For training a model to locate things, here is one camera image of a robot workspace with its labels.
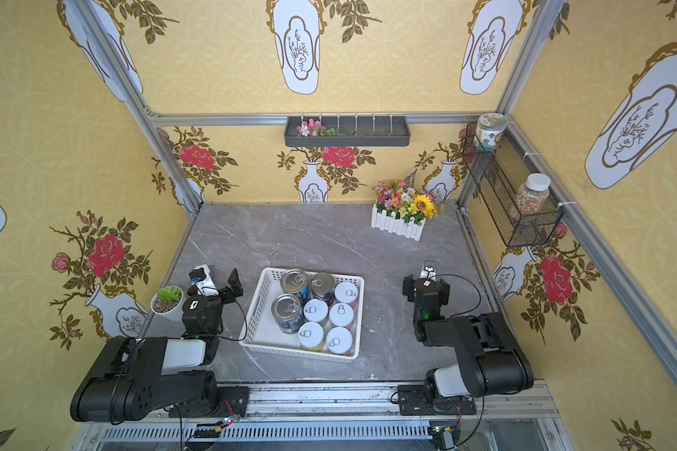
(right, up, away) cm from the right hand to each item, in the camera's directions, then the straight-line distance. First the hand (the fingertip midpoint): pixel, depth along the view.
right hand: (433, 278), depth 93 cm
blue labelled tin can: (-44, 0, -7) cm, 45 cm away
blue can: (-46, -7, -13) cm, 48 cm away
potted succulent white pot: (-82, -6, -9) cm, 83 cm away
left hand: (-71, +2, -6) cm, 71 cm away
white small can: (-38, -8, -8) cm, 40 cm away
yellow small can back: (-39, -14, -13) cm, 43 cm away
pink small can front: (-29, -3, -5) cm, 29 cm away
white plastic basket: (-56, -15, -6) cm, 58 cm away
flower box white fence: (-10, +24, +6) cm, 26 cm away
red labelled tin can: (-36, -1, -7) cm, 37 cm away
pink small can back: (-30, -9, -9) cm, 33 cm away
